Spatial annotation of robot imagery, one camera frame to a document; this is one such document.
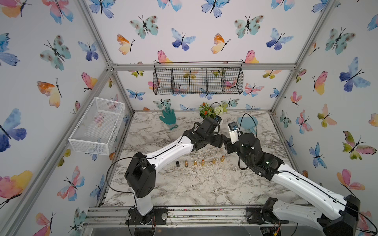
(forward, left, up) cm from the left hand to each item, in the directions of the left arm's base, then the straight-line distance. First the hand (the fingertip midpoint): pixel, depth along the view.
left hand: (221, 136), depth 81 cm
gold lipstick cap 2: (-5, +3, -20) cm, 21 cm away
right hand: (-3, -3, +8) cm, 9 cm away
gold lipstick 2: (-4, -2, -18) cm, 18 cm away
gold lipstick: (-7, +10, -17) cm, 21 cm away
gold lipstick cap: (-6, +15, -19) cm, 25 cm away
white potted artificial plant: (+23, +6, -4) cm, 25 cm away
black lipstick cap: (-7, +25, -17) cm, 31 cm away
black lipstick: (-8, +20, -18) cm, 28 cm away
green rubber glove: (+33, +34, -21) cm, 52 cm away
